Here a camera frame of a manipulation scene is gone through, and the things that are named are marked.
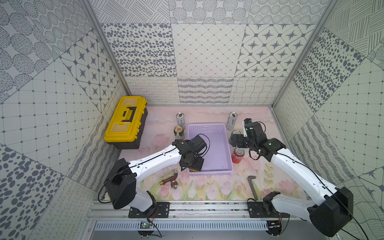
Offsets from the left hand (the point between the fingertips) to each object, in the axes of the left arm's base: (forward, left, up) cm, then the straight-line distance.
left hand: (198, 163), depth 79 cm
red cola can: (+6, -22, -1) cm, 23 cm away
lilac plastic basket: (+8, -12, -10) cm, 18 cm away
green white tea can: (+20, +13, 0) cm, 24 cm away
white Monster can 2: (+30, -21, 0) cm, 37 cm away
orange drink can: (-6, +2, +6) cm, 9 cm away
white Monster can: (+28, +12, +1) cm, 31 cm away
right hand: (+12, -23, +6) cm, 26 cm away
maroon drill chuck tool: (-8, +13, -8) cm, 18 cm away
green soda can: (+21, -22, 0) cm, 31 cm away
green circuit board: (-27, +25, -12) cm, 39 cm away
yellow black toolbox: (+18, +43, +8) cm, 47 cm away
